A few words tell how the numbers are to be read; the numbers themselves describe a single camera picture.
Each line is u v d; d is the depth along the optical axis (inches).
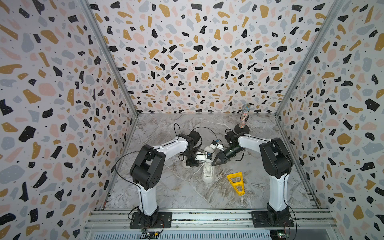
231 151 32.8
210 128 44.6
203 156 32.1
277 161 21.5
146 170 19.4
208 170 34.2
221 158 32.8
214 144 34.5
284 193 23.6
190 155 31.1
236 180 34.5
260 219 28.9
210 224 28.8
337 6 27.8
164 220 28.9
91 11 27.8
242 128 41.1
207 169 34.3
